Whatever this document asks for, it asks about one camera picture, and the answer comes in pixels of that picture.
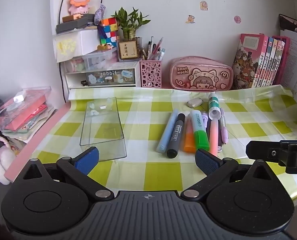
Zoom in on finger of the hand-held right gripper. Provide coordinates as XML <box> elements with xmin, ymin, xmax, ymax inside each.
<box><xmin>246</xmin><ymin>140</ymin><xmax>297</xmax><ymax>174</ymax></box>

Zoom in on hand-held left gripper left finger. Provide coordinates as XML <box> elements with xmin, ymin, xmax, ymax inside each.
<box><xmin>13</xmin><ymin>147</ymin><xmax>114</xmax><ymax>201</ymax></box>

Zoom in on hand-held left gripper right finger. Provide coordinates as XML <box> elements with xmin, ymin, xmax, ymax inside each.
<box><xmin>180</xmin><ymin>149</ymin><xmax>280</xmax><ymax>201</ymax></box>

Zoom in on pink highlighter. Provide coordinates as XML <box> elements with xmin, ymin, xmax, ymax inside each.
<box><xmin>209</xmin><ymin>119</ymin><xmax>219</xmax><ymax>157</ymax></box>

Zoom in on green highlighter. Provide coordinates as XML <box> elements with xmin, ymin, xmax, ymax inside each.
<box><xmin>190</xmin><ymin>109</ymin><xmax>210</xmax><ymax>154</ymax></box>

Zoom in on orange highlighter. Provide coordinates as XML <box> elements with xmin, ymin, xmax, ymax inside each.
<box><xmin>183</xmin><ymin>114</ymin><xmax>197</xmax><ymax>154</ymax></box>

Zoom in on clear plastic tray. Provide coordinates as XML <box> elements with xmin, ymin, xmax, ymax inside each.
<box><xmin>79</xmin><ymin>97</ymin><xmax>128</xmax><ymax>162</ymax></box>

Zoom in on purple clear pen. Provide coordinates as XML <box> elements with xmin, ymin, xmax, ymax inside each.
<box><xmin>219</xmin><ymin>108</ymin><xmax>229</xmax><ymax>145</ymax></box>

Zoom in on black marker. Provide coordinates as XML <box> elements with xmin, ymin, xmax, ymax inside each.
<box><xmin>166</xmin><ymin>113</ymin><xmax>186</xmax><ymax>159</ymax></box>

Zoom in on purple cat pen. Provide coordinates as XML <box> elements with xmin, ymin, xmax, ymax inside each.
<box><xmin>201</xmin><ymin>112</ymin><xmax>211</xmax><ymax>143</ymax></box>

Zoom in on light blue marker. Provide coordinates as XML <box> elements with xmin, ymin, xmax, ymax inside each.
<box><xmin>156</xmin><ymin>109</ymin><xmax>179</xmax><ymax>153</ymax></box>

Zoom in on teal glue stick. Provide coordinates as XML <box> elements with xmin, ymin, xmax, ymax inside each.
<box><xmin>208</xmin><ymin>92</ymin><xmax>222</xmax><ymax>120</ymax></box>

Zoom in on green checked tablecloth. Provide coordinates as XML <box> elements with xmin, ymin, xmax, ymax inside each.
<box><xmin>30</xmin><ymin>84</ymin><xmax>297</xmax><ymax>204</ymax></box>

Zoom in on white eraser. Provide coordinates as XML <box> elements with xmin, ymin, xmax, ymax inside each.
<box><xmin>187</xmin><ymin>98</ymin><xmax>203</xmax><ymax>107</ymax></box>

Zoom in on stack of booklets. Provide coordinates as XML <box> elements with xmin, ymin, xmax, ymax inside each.
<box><xmin>2</xmin><ymin>104</ymin><xmax>57</xmax><ymax>144</ymax></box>

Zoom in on pink plush earmuffs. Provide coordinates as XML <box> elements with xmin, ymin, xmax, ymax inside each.
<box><xmin>0</xmin><ymin>136</ymin><xmax>17</xmax><ymax>186</ymax></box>

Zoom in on cartoon paperback book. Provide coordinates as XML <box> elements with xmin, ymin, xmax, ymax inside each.
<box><xmin>275</xmin><ymin>40</ymin><xmax>286</xmax><ymax>84</ymax></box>
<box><xmin>270</xmin><ymin>39</ymin><xmax>279</xmax><ymax>85</ymax></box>
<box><xmin>255</xmin><ymin>36</ymin><xmax>270</xmax><ymax>88</ymax></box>
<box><xmin>263</xmin><ymin>37</ymin><xmax>274</xmax><ymax>87</ymax></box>

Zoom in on white drawer organizer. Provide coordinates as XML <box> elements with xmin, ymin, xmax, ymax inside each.
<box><xmin>65</xmin><ymin>61</ymin><xmax>141</xmax><ymax>89</ymax></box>

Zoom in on pink cartoon book slipcase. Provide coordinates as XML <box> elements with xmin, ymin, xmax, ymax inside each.
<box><xmin>232</xmin><ymin>33</ymin><xmax>290</xmax><ymax>91</ymax></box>

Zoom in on pink cartoon pencil case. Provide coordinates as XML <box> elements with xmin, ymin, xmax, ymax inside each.
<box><xmin>169</xmin><ymin>56</ymin><xmax>233</xmax><ymax>91</ymax></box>

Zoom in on clear box of tape rolls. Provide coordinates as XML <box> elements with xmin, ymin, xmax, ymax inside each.
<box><xmin>63</xmin><ymin>58</ymin><xmax>87</xmax><ymax>73</ymax></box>

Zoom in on clear storage box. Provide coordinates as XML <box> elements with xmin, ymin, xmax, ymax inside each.
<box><xmin>82</xmin><ymin>46</ymin><xmax>119</xmax><ymax>72</ymax></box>

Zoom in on pink perforated pen holder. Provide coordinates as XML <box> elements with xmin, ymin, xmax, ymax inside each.
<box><xmin>140</xmin><ymin>60</ymin><xmax>162</xmax><ymax>88</ymax></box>

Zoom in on yellow sticker sheet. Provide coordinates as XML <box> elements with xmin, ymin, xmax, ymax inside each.
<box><xmin>55</xmin><ymin>37</ymin><xmax>78</xmax><ymax>63</ymax></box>

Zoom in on lucky bamboo in glass vase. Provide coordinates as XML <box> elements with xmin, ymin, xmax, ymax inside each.
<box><xmin>111</xmin><ymin>7</ymin><xmax>151</xmax><ymax>62</ymax></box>

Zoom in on white box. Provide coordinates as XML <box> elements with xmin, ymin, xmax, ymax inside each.
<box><xmin>52</xmin><ymin>29</ymin><xmax>100</xmax><ymax>63</ymax></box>

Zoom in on bunch of pens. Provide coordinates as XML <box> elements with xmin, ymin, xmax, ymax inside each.
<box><xmin>141</xmin><ymin>36</ymin><xmax>166</xmax><ymax>62</ymax></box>

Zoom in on colourful puzzle cube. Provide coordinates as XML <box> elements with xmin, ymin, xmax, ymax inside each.
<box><xmin>98</xmin><ymin>17</ymin><xmax>120</xmax><ymax>46</ymax></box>

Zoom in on dark grey box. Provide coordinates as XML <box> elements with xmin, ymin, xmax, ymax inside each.
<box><xmin>55</xmin><ymin>14</ymin><xmax>96</xmax><ymax>34</ymax></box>

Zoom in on brown wooden block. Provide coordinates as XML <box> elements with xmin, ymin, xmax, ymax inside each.
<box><xmin>62</xmin><ymin>13</ymin><xmax>84</xmax><ymax>23</ymax></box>

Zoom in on purple fabric sachet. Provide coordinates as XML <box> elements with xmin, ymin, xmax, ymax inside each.
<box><xmin>94</xmin><ymin>4</ymin><xmax>107</xmax><ymax>25</ymax></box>

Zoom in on pink lion toy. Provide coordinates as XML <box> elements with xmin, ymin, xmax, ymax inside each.
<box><xmin>68</xmin><ymin>0</ymin><xmax>92</xmax><ymax>15</ymax></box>

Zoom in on black cable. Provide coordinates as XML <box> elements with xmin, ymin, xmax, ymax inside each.
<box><xmin>59</xmin><ymin>0</ymin><xmax>70</xmax><ymax>103</ymax></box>

